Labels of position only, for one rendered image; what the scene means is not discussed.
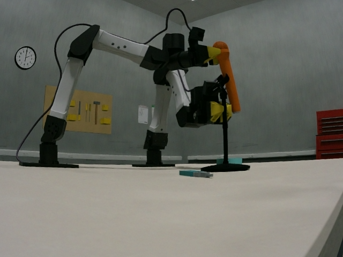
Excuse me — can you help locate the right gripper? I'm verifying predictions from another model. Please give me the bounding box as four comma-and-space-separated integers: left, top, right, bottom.
180, 44, 221, 68

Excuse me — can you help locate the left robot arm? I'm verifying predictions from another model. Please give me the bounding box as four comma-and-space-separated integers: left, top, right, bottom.
132, 66, 222, 167

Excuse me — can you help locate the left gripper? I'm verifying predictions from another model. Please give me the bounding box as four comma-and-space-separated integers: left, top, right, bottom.
196, 101, 232, 125

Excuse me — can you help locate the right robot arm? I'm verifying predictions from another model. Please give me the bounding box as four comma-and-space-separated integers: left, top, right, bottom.
19, 25, 185, 168

